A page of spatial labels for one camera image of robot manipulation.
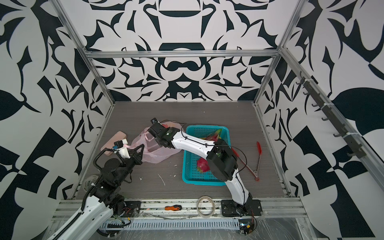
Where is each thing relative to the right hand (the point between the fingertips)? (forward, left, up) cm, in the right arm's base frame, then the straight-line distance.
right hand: (164, 133), depth 87 cm
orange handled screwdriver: (-36, -8, -11) cm, 38 cm away
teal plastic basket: (-19, -15, -12) cm, 27 cm away
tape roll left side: (-23, +39, -10) cm, 47 cm away
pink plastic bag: (-12, +4, +1) cm, 13 cm away
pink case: (+5, +32, -10) cm, 34 cm away
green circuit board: (-43, -41, -15) cm, 61 cm away
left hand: (-10, +8, +7) cm, 14 cm away
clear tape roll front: (-39, -23, -11) cm, 47 cm away
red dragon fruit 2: (0, -29, -3) cm, 30 cm away
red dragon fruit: (-17, -22, -6) cm, 28 cm away
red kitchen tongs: (-21, -52, -13) cm, 57 cm away
